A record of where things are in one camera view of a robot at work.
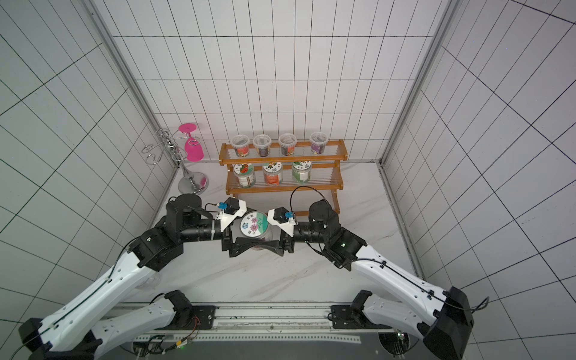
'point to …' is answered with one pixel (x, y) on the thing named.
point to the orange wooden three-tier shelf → (314, 178)
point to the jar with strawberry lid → (245, 173)
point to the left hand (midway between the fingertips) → (252, 229)
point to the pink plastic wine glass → (193, 148)
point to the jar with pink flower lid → (256, 224)
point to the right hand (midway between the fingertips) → (255, 234)
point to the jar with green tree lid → (301, 171)
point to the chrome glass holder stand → (190, 183)
